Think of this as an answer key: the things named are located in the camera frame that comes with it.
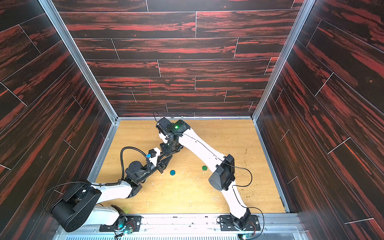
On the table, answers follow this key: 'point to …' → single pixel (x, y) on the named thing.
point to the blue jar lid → (172, 172)
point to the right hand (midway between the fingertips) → (171, 151)
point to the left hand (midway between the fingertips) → (170, 154)
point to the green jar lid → (204, 168)
